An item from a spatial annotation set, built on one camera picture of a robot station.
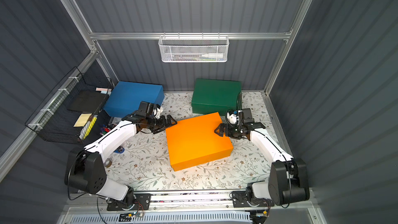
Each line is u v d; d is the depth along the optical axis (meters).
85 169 0.43
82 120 0.72
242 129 0.63
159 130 0.77
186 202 0.75
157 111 0.74
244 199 0.73
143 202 0.74
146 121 0.68
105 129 0.84
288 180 0.41
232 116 0.79
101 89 0.85
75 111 0.74
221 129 0.76
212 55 0.94
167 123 0.77
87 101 0.78
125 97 1.13
